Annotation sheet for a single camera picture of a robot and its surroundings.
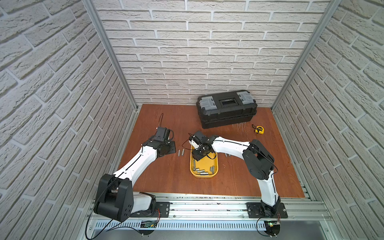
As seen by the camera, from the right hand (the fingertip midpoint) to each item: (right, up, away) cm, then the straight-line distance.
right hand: (198, 154), depth 93 cm
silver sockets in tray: (+2, -9, -8) cm, 12 cm away
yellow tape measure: (+43, +16, +10) cm, 47 cm away
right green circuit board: (+36, -29, -22) cm, 51 cm away
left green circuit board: (-25, -29, -22) cm, 44 cm away
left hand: (-15, +7, -6) cm, 18 cm away
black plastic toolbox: (+18, +30, +4) cm, 35 cm away
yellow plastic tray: (+5, -6, -7) cm, 10 cm away
